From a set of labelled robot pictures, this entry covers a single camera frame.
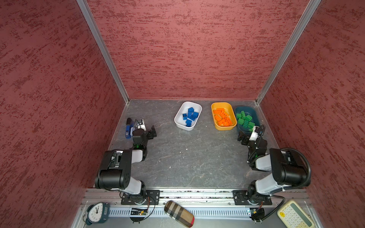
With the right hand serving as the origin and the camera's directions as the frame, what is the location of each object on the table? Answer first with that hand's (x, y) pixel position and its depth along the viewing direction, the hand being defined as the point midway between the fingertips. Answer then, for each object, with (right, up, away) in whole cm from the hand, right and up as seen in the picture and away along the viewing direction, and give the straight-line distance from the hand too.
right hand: (245, 132), depth 92 cm
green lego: (+1, +11, +14) cm, 18 cm away
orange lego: (-11, +16, +21) cm, 29 cm away
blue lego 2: (-37, +11, +14) cm, 41 cm away
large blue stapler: (-81, +5, +10) cm, 82 cm away
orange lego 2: (-15, +10, +15) cm, 23 cm away
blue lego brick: (-40, +10, +14) cm, 44 cm away
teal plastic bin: (+13, +15, +18) cm, 27 cm away
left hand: (-66, +2, +2) cm, 66 cm away
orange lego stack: (-8, +6, +12) cm, 15 cm away
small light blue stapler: (-77, +2, +5) cm, 77 cm away
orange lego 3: (-9, +12, +18) cm, 23 cm away
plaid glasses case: (-44, -35, -25) cm, 62 cm away
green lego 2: (+10, +10, +14) cm, 20 cm away
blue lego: (-32, +12, +14) cm, 37 cm away
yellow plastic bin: (-5, +16, +18) cm, 25 cm away
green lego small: (+5, +11, +15) cm, 19 cm away
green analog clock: (-82, -35, -26) cm, 93 cm away
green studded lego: (+2, +7, +12) cm, 14 cm away
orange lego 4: (-12, +5, +12) cm, 18 cm away
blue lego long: (-35, +16, +19) cm, 43 cm away
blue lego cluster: (-38, +6, +14) cm, 41 cm away
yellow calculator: (+13, -38, -24) cm, 47 cm away
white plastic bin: (-45, +8, +14) cm, 48 cm away
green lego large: (+6, +6, +11) cm, 14 cm away
